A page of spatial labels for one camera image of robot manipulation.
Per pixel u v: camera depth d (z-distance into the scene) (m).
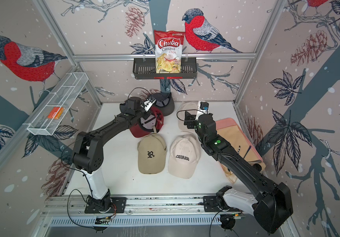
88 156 0.50
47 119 0.71
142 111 0.81
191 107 1.07
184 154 0.85
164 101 1.18
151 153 0.85
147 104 0.81
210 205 0.73
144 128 1.04
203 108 0.61
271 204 0.37
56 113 0.68
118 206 0.73
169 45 0.85
